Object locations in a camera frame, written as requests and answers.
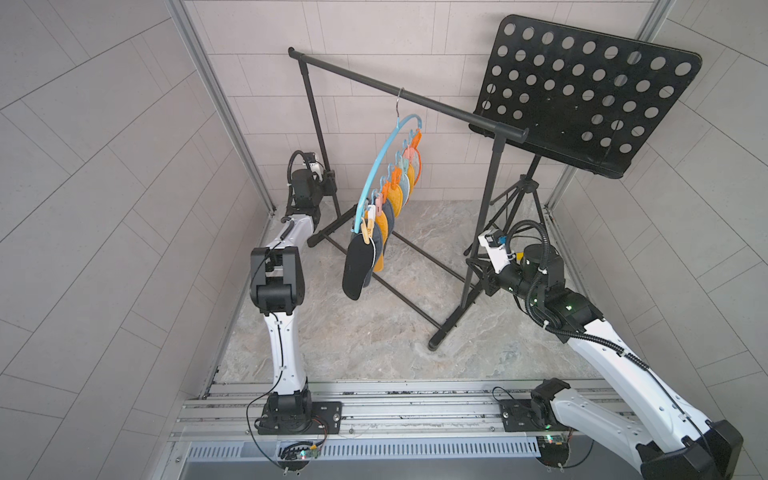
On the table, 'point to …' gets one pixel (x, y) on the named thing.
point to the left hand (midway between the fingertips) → (330, 165)
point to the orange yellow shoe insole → (382, 226)
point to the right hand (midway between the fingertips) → (469, 259)
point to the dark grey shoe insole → (389, 219)
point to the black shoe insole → (358, 263)
